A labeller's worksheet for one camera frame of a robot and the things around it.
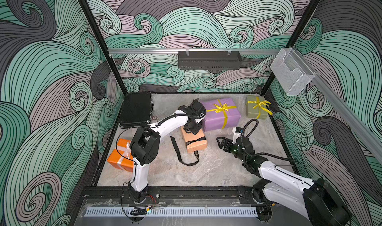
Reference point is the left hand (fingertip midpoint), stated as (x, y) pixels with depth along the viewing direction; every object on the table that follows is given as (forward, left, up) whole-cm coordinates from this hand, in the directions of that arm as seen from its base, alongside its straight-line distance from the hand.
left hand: (195, 127), depth 89 cm
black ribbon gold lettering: (-13, -1, -9) cm, 16 cm away
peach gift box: (-6, +3, -2) cm, 7 cm away
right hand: (-8, -14, -1) cm, 16 cm away
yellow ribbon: (+11, -19, +5) cm, 22 cm away
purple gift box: (+7, -16, +4) cm, 18 cm away
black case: (+20, +43, -10) cm, 49 cm away
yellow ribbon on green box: (+20, -47, -2) cm, 52 cm away
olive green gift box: (+18, -44, -2) cm, 47 cm away
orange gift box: (-29, +27, +27) cm, 48 cm away
